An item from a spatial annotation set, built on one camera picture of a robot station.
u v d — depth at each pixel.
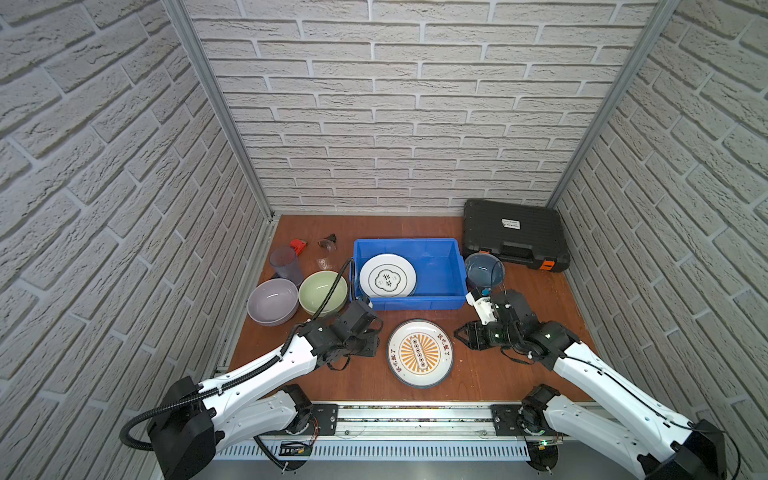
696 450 0.41
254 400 0.46
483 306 0.71
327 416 0.74
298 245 1.07
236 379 0.44
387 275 0.98
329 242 1.10
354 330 0.60
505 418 0.74
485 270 1.00
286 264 0.88
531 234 1.07
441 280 1.02
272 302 0.94
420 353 0.85
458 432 0.74
